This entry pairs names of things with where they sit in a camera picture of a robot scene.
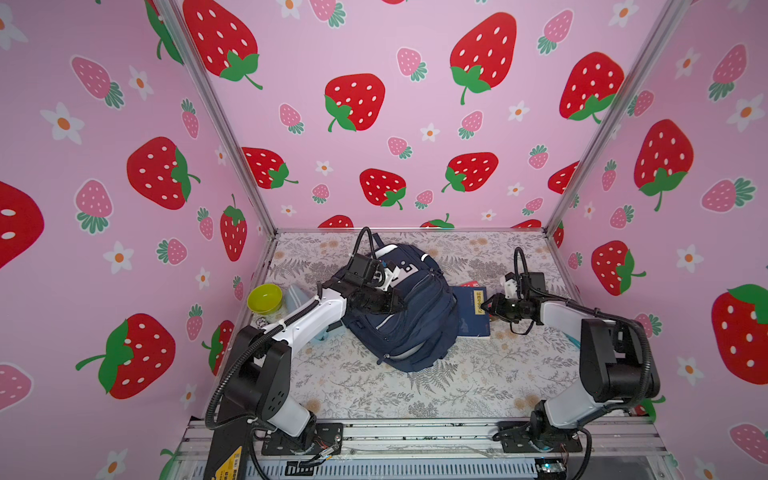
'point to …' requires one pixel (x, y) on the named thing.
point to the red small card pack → (470, 284)
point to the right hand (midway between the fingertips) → (485, 305)
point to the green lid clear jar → (265, 304)
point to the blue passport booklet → (473, 320)
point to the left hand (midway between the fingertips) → (407, 305)
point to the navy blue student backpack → (420, 336)
